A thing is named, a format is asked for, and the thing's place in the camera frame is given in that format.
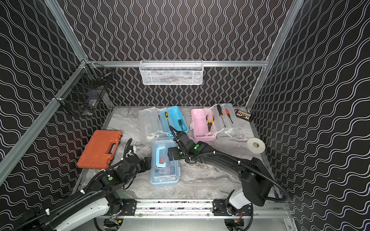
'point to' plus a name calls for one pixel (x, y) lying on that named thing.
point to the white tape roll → (256, 145)
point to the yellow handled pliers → (209, 125)
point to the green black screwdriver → (180, 124)
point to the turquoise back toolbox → (154, 123)
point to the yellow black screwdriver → (166, 117)
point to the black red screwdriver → (220, 113)
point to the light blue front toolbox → (164, 172)
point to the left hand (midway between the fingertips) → (145, 158)
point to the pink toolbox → (218, 120)
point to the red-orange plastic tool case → (96, 153)
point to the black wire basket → (84, 91)
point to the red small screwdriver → (227, 112)
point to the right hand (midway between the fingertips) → (175, 152)
